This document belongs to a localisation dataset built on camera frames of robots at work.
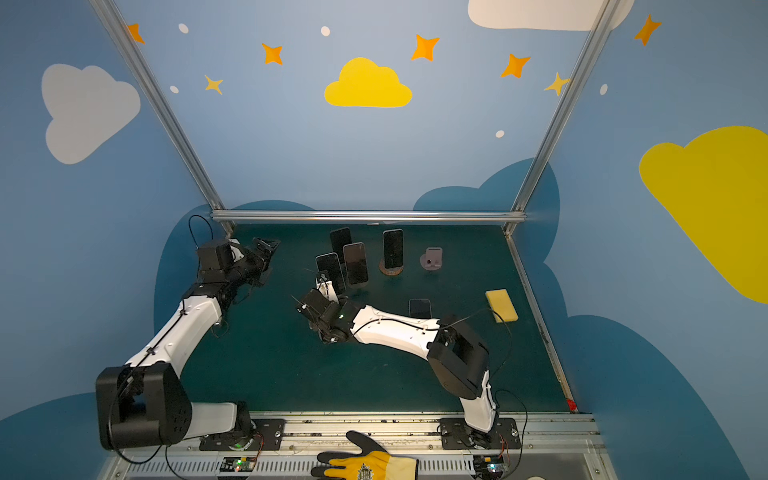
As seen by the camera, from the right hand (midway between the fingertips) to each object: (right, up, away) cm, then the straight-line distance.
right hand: (325, 305), depth 84 cm
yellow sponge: (+56, -2, +15) cm, 58 cm away
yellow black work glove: (+14, -35, -15) cm, 40 cm away
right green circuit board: (+43, -37, -12) cm, 58 cm away
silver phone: (-1, +12, +11) cm, 16 cm away
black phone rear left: (+2, +20, +15) cm, 25 cm away
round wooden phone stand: (+19, +8, +24) cm, 31 cm away
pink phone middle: (+7, +13, +14) cm, 20 cm away
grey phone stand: (+34, +13, +23) cm, 43 cm away
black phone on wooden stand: (+20, +17, +21) cm, 34 cm away
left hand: (-13, +15, 0) cm, 20 cm away
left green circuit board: (-18, -36, -13) cm, 43 cm away
